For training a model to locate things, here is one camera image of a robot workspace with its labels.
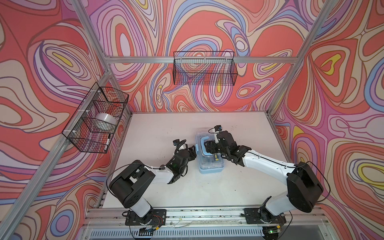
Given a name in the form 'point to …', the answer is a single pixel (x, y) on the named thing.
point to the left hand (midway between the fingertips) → (194, 147)
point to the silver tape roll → (105, 122)
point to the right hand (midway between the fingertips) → (210, 146)
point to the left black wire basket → (81, 131)
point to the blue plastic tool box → (208, 163)
